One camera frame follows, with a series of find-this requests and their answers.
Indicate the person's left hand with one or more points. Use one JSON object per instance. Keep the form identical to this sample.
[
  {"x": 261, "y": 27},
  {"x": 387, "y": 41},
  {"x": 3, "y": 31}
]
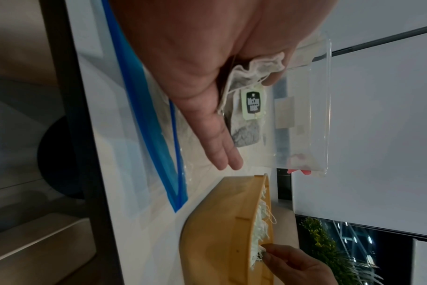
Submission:
[{"x": 199, "y": 41}]

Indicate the beige bench seat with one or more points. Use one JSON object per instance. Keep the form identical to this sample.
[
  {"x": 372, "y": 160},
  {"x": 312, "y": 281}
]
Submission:
[{"x": 285, "y": 225}]

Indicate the person's right hand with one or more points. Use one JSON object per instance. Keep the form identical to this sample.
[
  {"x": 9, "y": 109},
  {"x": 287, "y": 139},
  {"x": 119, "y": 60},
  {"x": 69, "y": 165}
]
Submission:
[{"x": 298, "y": 270}]

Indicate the green hedge plant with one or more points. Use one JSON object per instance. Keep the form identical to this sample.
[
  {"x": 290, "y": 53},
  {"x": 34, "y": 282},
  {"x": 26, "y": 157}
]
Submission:
[{"x": 326, "y": 247}]

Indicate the grey rectangular label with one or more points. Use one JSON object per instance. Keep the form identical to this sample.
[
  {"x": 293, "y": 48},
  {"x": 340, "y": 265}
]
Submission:
[{"x": 285, "y": 112}]

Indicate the yellow tray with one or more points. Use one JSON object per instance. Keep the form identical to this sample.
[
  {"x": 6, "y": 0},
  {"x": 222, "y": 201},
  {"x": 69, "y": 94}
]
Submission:
[{"x": 217, "y": 236}]

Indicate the person's black trousers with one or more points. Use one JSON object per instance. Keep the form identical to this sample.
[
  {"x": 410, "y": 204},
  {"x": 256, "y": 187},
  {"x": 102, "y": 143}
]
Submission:
[{"x": 58, "y": 158}]

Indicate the clear storage box pink latches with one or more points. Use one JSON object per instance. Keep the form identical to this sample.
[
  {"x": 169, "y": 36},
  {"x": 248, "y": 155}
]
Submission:
[{"x": 319, "y": 111}]

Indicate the white roller blind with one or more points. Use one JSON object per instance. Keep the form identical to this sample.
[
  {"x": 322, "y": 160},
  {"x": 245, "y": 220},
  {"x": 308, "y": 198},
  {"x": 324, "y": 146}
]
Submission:
[{"x": 393, "y": 139}]

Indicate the clear zip bag with tea bags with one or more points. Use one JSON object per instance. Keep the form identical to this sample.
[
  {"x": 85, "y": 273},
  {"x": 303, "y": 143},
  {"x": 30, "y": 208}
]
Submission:
[{"x": 146, "y": 111}]

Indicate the tea bags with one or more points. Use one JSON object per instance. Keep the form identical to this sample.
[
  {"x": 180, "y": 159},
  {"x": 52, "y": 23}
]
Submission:
[
  {"x": 247, "y": 133},
  {"x": 262, "y": 222}
]

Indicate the dark window strip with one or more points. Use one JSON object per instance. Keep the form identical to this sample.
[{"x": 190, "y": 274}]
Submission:
[{"x": 284, "y": 183}]

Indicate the dark glass window pane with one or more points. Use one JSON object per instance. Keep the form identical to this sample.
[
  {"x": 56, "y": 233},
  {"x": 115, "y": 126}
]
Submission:
[{"x": 386, "y": 245}]

